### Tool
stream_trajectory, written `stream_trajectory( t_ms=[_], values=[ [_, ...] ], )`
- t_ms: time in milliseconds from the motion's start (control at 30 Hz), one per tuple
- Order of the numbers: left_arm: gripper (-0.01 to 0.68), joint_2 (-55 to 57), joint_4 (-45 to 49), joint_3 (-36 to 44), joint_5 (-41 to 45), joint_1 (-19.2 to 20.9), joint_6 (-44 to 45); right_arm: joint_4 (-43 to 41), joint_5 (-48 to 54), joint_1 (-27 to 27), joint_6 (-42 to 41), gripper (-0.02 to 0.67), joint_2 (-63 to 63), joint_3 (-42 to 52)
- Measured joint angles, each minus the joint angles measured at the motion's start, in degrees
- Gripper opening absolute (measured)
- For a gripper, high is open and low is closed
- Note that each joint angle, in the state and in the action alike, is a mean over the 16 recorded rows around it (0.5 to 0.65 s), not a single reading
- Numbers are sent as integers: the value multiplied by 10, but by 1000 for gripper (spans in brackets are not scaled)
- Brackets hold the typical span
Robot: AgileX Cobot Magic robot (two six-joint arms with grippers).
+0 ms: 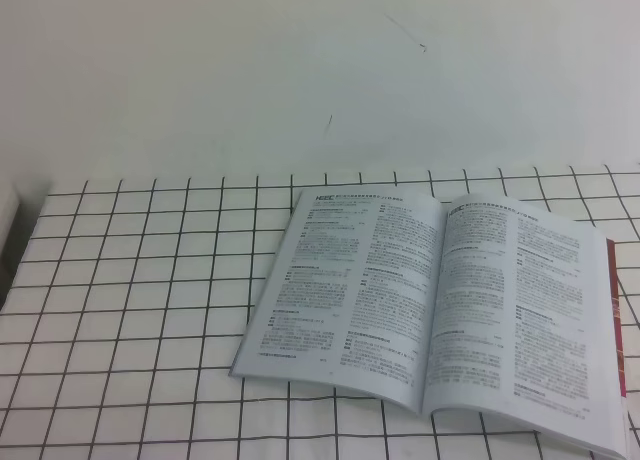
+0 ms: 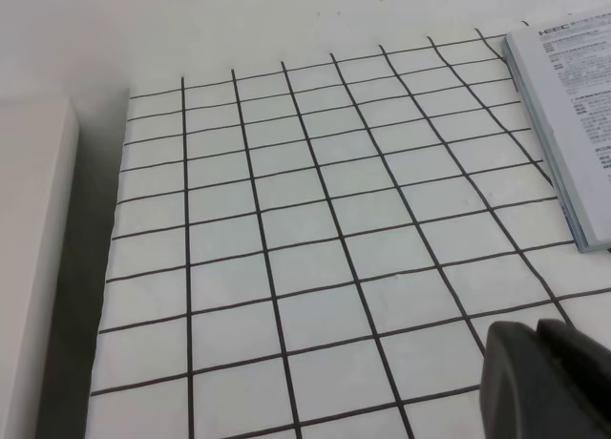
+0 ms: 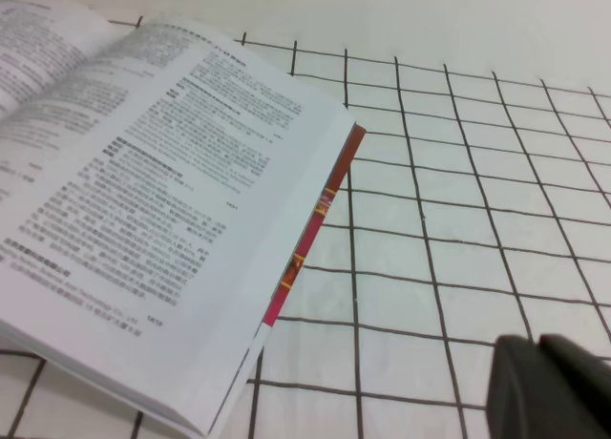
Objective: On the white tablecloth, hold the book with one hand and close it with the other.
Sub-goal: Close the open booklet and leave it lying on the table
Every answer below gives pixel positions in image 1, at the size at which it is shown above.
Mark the white show catalogue book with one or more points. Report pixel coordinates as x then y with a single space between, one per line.
485 304

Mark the white black-grid tablecloth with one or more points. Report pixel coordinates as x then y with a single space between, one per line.
131 297

